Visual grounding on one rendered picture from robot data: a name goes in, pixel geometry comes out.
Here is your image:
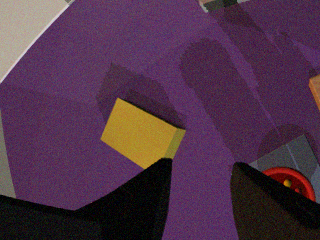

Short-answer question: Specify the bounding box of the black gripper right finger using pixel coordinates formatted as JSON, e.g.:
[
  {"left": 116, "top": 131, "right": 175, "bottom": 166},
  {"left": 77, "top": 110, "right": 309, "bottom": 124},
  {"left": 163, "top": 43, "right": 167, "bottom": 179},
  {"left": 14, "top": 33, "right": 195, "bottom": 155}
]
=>
[{"left": 229, "top": 161, "right": 320, "bottom": 240}]

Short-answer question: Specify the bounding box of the red cup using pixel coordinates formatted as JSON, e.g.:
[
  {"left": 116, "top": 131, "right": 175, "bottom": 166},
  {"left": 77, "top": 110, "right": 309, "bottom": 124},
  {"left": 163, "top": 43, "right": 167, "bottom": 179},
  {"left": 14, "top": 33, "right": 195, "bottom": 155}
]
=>
[{"left": 263, "top": 167, "right": 316, "bottom": 201}]

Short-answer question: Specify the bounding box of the brown flat bar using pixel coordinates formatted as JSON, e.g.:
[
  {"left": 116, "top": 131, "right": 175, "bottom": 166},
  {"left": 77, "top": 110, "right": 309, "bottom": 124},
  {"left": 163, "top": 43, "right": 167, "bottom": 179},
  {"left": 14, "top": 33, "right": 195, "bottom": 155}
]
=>
[{"left": 308, "top": 75, "right": 320, "bottom": 111}]

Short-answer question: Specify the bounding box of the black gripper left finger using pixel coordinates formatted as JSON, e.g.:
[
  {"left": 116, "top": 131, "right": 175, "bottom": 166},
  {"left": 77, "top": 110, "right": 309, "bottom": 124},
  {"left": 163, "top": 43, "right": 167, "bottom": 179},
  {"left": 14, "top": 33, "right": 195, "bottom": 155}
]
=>
[{"left": 0, "top": 159, "right": 173, "bottom": 240}]

